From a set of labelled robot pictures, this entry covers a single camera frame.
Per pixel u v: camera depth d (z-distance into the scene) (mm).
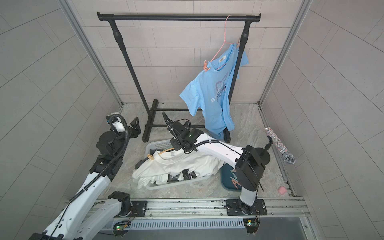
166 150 786
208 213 706
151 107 1090
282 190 748
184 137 589
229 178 805
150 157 737
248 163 430
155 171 707
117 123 585
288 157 619
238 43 739
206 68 631
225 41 889
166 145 859
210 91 741
